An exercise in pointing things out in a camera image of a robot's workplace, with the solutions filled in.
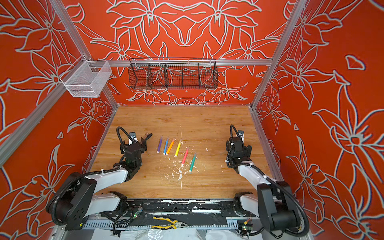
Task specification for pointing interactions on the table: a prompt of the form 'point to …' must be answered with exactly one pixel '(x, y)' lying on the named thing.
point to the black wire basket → (164, 73)
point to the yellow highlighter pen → (178, 149)
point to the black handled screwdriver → (149, 136)
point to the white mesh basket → (86, 79)
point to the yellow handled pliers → (176, 225)
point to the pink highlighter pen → (185, 157)
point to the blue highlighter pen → (165, 149)
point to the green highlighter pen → (192, 162)
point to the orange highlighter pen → (170, 147)
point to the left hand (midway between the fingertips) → (132, 139)
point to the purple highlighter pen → (159, 144)
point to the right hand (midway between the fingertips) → (238, 142)
